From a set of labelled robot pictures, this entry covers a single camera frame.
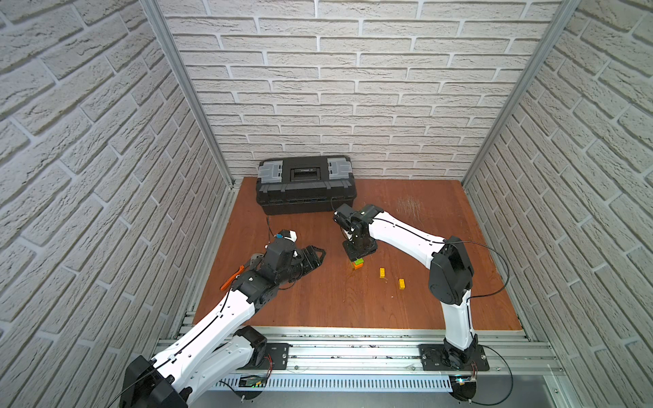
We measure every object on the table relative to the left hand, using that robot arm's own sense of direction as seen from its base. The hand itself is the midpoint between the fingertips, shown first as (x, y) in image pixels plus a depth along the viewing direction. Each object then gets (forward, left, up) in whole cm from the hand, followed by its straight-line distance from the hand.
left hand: (324, 253), depth 76 cm
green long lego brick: (0, -11, -4) cm, 12 cm away
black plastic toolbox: (+30, +8, -1) cm, 31 cm away
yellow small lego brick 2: (-3, -27, -16) cm, 32 cm away
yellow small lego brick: (+1, -21, -16) cm, 26 cm away
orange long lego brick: (+3, -12, -12) cm, 18 cm away
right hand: (+5, -13, -10) cm, 17 cm away
